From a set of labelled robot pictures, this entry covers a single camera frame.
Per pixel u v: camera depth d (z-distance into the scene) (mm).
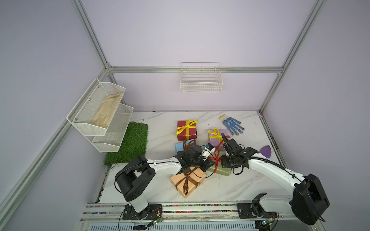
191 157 675
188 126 1012
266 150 966
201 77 951
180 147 910
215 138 951
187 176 786
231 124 1112
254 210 658
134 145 981
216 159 860
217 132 964
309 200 405
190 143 924
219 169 819
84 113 688
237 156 620
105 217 731
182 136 981
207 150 743
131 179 458
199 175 655
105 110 801
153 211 738
